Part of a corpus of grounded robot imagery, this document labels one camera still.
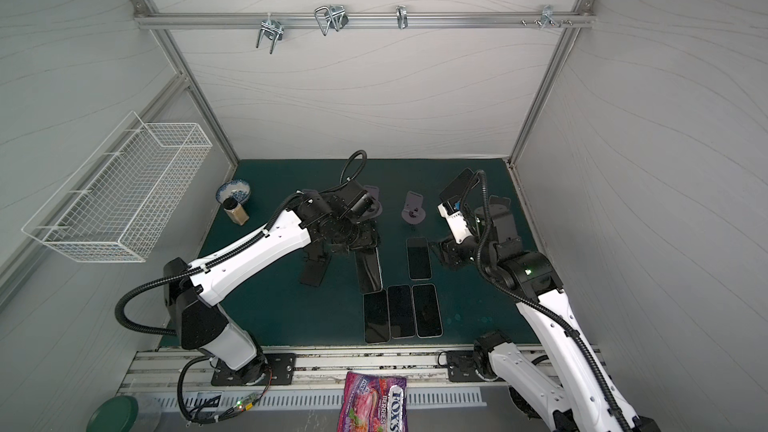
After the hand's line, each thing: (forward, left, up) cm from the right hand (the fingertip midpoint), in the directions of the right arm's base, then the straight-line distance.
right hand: (448, 229), depth 70 cm
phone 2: (+29, -7, -18) cm, 34 cm away
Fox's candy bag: (-33, +16, -23) cm, 44 cm away
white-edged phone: (-14, +3, -26) cm, 30 cm away
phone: (+5, +6, -26) cm, 27 cm away
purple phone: (-12, +11, -25) cm, 30 cm away
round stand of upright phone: (+21, +8, -22) cm, 32 cm away
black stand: (-1, +37, -22) cm, 43 cm away
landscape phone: (-13, +18, -28) cm, 36 cm away
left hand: (-1, +18, -6) cm, 19 cm away
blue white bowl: (+27, +73, -21) cm, 81 cm away
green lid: (-39, +67, -13) cm, 79 cm away
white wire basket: (-2, +77, +6) cm, 78 cm away
